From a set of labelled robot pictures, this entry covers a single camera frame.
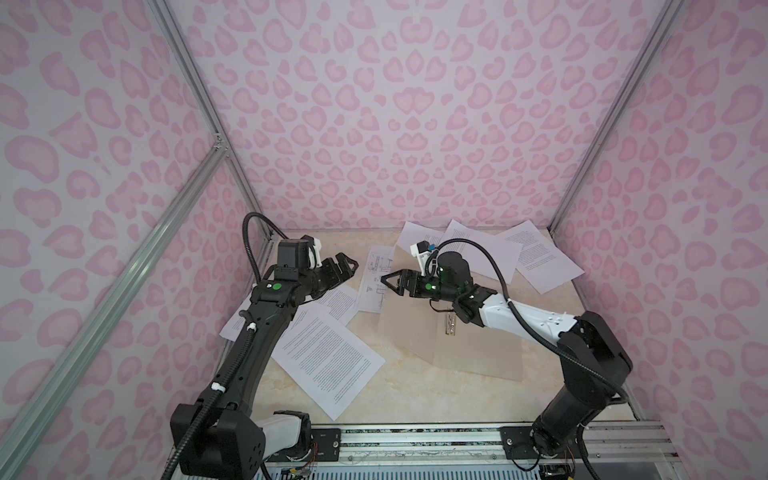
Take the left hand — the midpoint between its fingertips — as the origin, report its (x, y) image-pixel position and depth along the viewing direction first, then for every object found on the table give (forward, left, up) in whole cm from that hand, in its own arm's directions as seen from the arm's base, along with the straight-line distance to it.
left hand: (349, 266), depth 78 cm
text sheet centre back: (+36, -19, -26) cm, 48 cm away
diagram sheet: (+21, -6, -25) cm, 33 cm away
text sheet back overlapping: (+27, -55, -28) cm, 67 cm away
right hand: (-2, -11, -3) cm, 12 cm away
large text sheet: (-15, +10, -26) cm, 31 cm away
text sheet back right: (+20, -66, -25) cm, 73 cm away
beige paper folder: (-9, -25, -25) cm, 37 cm away
